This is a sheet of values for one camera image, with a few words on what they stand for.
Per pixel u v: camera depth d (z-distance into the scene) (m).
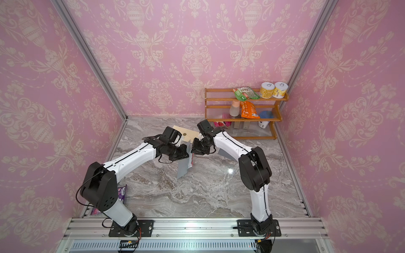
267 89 0.87
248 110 0.99
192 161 0.87
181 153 0.76
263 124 1.09
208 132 0.69
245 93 0.89
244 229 0.73
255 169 0.51
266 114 1.09
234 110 1.00
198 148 0.81
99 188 0.45
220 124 1.08
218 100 1.13
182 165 0.88
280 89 0.88
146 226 0.75
